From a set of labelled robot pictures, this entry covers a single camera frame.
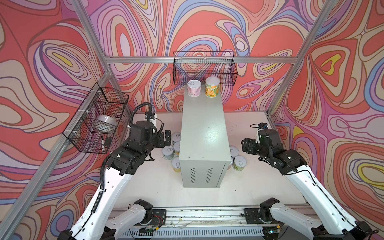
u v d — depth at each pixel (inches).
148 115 20.6
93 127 28.2
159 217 28.6
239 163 34.0
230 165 35.6
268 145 20.6
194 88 30.3
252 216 28.9
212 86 29.5
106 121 28.8
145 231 28.3
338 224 14.8
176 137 25.2
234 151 35.8
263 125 24.9
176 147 24.0
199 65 36.4
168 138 23.4
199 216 29.5
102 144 28.3
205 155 22.7
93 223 14.2
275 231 27.4
